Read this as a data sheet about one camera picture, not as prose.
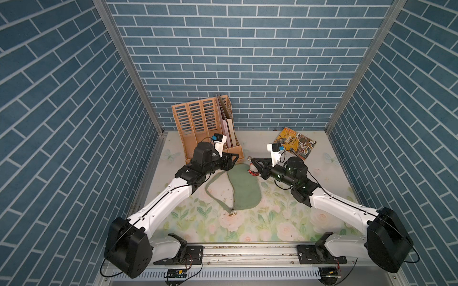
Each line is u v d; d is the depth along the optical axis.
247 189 0.93
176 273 0.72
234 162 0.73
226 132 0.91
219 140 0.68
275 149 0.67
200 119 1.09
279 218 0.84
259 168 0.72
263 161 0.69
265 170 0.67
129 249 0.39
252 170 0.79
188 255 0.73
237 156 0.75
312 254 0.73
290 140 1.15
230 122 0.86
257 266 0.72
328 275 0.70
